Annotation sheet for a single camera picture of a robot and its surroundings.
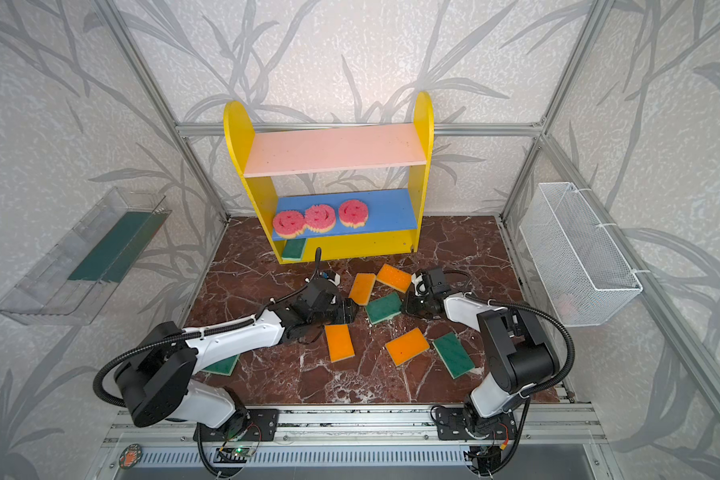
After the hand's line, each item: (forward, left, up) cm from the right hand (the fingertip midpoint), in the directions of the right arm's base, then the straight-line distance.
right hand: (401, 298), depth 94 cm
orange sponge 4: (-14, -1, -3) cm, 15 cm away
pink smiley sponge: (+19, +36, +15) cm, 43 cm away
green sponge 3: (-17, -14, -2) cm, 22 cm away
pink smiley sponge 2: (+21, +26, +15) cm, 37 cm away
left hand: (-4, +14, +7) cm, 16 cm away
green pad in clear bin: (-7, +63, +34) cm, 72 cm away
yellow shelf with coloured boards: (+45, +20, +5) cm, 49 cm away
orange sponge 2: (+9, +2, -1) cm, 9 cm away
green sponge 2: (-2, +6, -1) cm, 7 cm away
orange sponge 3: (-14, +19, -1) cm, 23 cm away
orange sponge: (+4, +13, 0) cm, 13 cm away
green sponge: (+20, +38, 0) cm, 43 cm away
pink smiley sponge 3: (+23, +16, +15) cm, 32 cm away
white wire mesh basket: (-12, -36, +33) cm, 50 cm away
